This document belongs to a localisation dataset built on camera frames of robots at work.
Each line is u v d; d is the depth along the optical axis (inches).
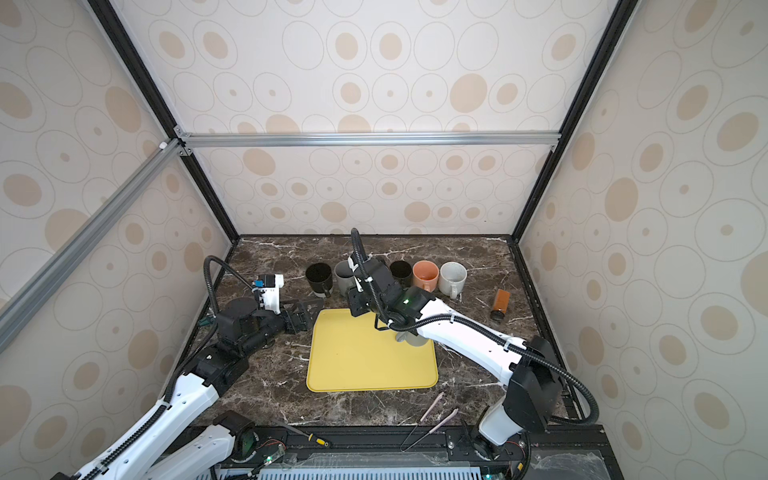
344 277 37.5
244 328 21.9
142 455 16.7
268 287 25.6
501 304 38.4
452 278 39.5
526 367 17.0
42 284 21.5
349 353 35.1
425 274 40.6
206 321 37.2
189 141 35.7
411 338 35.3
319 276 38.3
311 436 29.3
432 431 29.8
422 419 30.5
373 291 21.9
